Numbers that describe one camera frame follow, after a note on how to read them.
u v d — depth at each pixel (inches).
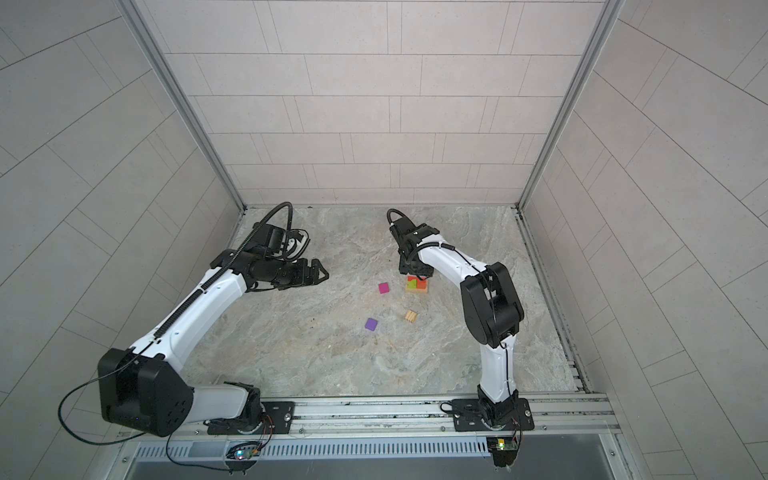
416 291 36.8
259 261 22.8
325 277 29.7
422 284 36.5
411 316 34.3
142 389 15.2
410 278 36.7
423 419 28.4
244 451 25.3
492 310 20.9
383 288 37.3
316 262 28.4
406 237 26.9
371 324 34.3
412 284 36.8
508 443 27.1
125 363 15.4
